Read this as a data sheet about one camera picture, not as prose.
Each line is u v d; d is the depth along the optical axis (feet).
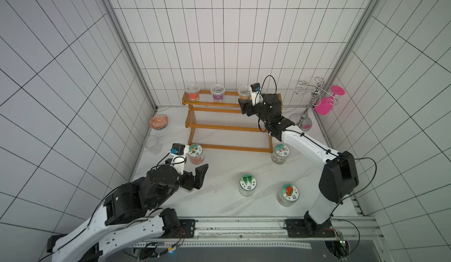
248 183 2.55
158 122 3.61
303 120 3.58
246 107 2.38
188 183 1.73
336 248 2.28
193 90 2.62
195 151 2.89
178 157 1.58
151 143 3.39
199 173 1.70
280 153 2.87
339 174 1.49
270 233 2.39
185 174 1.67
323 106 3.12
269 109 2.03
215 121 3.11
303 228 2.19
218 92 2.61
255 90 2.23
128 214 1.29
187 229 2.37
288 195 2.44
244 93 2.60
